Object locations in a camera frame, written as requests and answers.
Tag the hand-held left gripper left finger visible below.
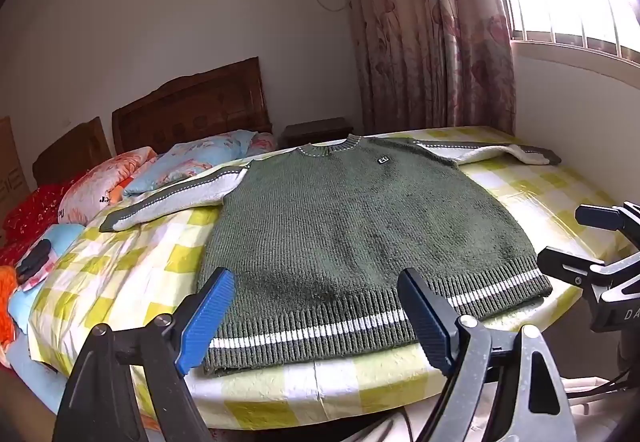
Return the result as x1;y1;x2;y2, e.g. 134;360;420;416
52;267;236;442

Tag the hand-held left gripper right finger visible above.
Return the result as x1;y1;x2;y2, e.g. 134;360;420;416
396;267;578;442

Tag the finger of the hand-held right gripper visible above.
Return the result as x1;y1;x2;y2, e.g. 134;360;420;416
575;202;640;243
536;246;640;293

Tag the green knit sweater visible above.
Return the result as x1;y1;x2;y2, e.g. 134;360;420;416
99;134;562;377

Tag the yellow white checked tablecloth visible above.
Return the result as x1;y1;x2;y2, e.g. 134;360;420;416
27;124;623;430

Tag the blue floral pillow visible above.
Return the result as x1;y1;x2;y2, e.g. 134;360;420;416
122;129;261;198

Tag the light blue sheet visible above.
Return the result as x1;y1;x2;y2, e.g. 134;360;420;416
7;223;86;368

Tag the orange floral pillow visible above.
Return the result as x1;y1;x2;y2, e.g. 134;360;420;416
57;146;158;226

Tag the floral bed quilt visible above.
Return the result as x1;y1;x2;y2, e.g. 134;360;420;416
245;131;277;157

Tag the black object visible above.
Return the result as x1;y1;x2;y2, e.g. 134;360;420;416
15;238;57;284

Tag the orange fluffy cloth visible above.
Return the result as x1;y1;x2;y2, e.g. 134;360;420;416
0;264;21;368

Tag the red patterned blanket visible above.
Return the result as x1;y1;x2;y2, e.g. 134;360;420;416
0;179;83;268

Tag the large wooden headboard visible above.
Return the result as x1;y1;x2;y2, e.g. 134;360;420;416
111;56;273;155

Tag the dark wooden nightstand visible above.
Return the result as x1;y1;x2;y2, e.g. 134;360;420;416
280;117;355;149

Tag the small wooden headboard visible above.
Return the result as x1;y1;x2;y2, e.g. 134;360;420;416
32;117;113;185

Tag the cardboard box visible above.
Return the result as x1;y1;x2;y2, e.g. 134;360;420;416
0;116;31;243

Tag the pink floral curtain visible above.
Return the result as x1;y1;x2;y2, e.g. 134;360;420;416
330;0;517;138

